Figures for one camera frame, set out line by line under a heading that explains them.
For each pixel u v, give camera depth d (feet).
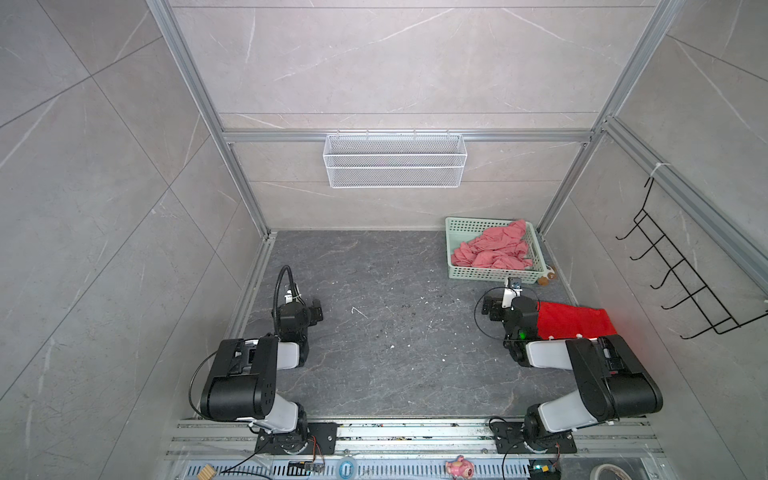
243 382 1.46
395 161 3.30
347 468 2.30
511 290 2.61
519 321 2.31
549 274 3.40
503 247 3.62
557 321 2.96
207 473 2.25
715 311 1.97
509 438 2.40
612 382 1.48
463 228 3.86
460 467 2.21
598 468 2.25
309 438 2.39
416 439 2.45
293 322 2.37
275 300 2.25
